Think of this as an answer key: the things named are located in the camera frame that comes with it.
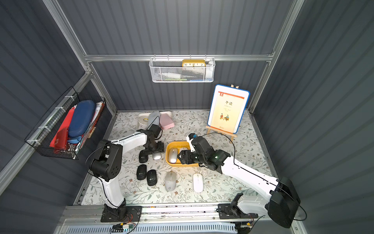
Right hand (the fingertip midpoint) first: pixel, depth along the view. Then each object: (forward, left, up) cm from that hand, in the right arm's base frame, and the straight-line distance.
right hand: (185, 154), depth 76 cm
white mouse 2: (-10, -7, -14) cm, 19 cm away
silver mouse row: (+8, +9, -16) cm, 20 cm away
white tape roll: (+34, +34, -14) cm, 49 cm away
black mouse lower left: (-5, +26, -14) cm, 30 cm away
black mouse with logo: (-7, +20, -16) cm, 27 cm away
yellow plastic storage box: (+14, +5, -15) cm, 21 cm away
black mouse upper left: (+6, +27, -14) cm, 32 cm away
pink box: (+32, +16, -11) cm, 37 cm away
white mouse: (+12, +2, -16) cm, 20 cm away
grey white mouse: (-10, +8, -14) cm, 19 cm away
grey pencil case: (+37, +26, -14) cm, 48 cm away
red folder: (-2, +56, +14) cm, 58 cm away
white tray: (+44, +16, -14) cm, 49 cm away
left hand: (+10, +18, -16) cm, 26 cm away
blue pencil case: (+14, +54, +15) cm, 58 cm away
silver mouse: (+8, +20, -17) cm, 27 cm away
